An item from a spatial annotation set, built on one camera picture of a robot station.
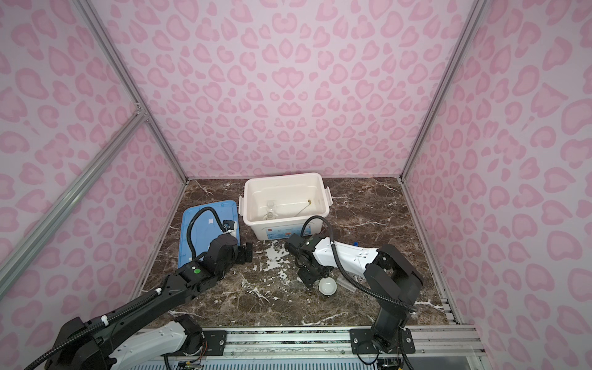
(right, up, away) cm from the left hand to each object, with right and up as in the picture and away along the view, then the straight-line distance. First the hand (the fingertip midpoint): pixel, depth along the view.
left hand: (242, 239), depth 82 cm
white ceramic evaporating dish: (+31, -18, +2) cm, 35 cm away
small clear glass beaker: (+7, +11, +19) cm, 23 cm away
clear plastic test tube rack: (+38, -16, +1) cm, 41 cm away
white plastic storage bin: (+10, +11, +21) cm, 26 cm away
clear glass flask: (+8, +7, +13) cm, 17 cm away
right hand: (+27, -14, +2) cm, 30 cm away
